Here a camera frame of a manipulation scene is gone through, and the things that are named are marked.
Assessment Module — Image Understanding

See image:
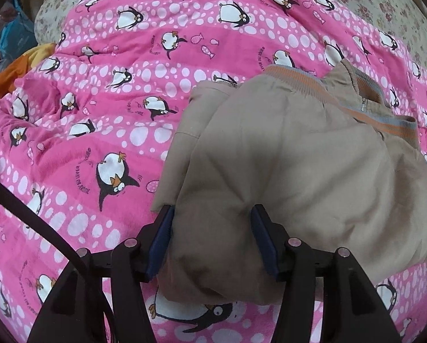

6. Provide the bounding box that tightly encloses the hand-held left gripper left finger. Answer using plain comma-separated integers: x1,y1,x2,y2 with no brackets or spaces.
27,204,175,343

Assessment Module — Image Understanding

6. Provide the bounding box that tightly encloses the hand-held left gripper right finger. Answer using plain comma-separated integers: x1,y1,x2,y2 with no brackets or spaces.
250,204,403,343

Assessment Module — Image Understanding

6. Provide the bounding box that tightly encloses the beige jacket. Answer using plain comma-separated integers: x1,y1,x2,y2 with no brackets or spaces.
151,59,427,306

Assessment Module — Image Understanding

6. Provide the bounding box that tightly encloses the pink penguin print blanket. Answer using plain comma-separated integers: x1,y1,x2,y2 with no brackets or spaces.
0,0,427,343

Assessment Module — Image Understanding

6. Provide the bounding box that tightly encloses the orange cloth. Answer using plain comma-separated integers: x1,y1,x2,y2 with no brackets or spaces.
0,43,57,95

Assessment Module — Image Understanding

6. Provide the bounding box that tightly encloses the blue plastic bag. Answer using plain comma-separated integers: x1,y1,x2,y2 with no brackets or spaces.
0,0,39,61

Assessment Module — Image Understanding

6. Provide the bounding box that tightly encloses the floral quilt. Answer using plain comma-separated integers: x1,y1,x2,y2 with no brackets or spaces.
33,0,427,90

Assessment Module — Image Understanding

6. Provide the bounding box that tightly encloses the black cable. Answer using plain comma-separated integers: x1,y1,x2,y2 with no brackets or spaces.
0,171,116,343

